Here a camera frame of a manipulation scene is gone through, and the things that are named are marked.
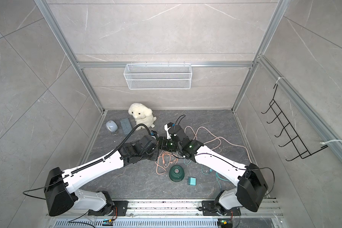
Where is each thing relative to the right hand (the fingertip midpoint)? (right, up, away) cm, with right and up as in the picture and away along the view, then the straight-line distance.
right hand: (156, 144), depth 75 cm
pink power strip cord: (+42, +1, +27) cm, 50 cm away
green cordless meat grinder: (+11, -16, 0) cm, 20 cm away
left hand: (+1, -4, +3) cm, 5 cm away
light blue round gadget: (-35, +9, +26) cm, 45 cm away
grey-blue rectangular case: (-27, +9, +32) cm, 42 cm away
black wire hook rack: (+64, -1, -17) cm, 66 cm away
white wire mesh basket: (-2, +45, +26) cm, 52 cm away
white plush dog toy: (-12, +16, +20) cm, 29 cm away
